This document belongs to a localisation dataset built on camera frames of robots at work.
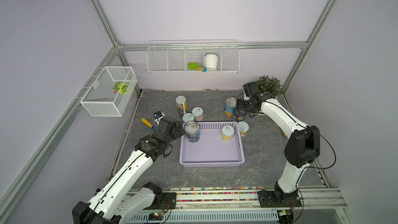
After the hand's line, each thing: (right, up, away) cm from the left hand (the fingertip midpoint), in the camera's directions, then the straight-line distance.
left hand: (174, 129), depth 77 cm
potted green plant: (+54, +25, +18) cm, 62 cm away
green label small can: (+4, +4, +22) cm, 23 cm away
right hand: (+37, +12, +14) cm, 42 cm away
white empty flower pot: (+19, +38, +15) cm, 45 cm away
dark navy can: (+36, +6, +15) cm, 40 cm away
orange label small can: (+39, -1, +17) cm, 43 cm away
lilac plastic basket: (+19, -14, +12) cm, 27 cm away
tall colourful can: (+1, +12, +20) cm, 23 cm away
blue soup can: (+8, -3, +10) cm, 13 cm away
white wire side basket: (-36, +18, +5) cm, 41 cm away
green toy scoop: (+9, +37, +22) cm, 44 cm away
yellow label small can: (+29, -4, +15) cm, 33 cm away
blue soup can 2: (+32, +11, +22) cm, 40 cm away
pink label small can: (+11, +7, +25) cm, 28 cm away
